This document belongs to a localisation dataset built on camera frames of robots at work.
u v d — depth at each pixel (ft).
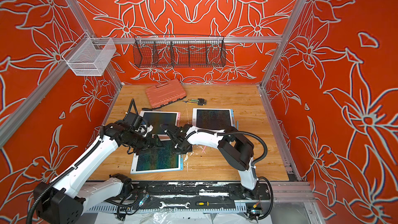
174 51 3.29
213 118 3.33
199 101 3.50
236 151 1.55
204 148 2.87
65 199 1.21
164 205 2.29
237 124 3.19
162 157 2.75
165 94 3.51
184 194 2.40
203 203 2.29
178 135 2.21
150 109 3.42
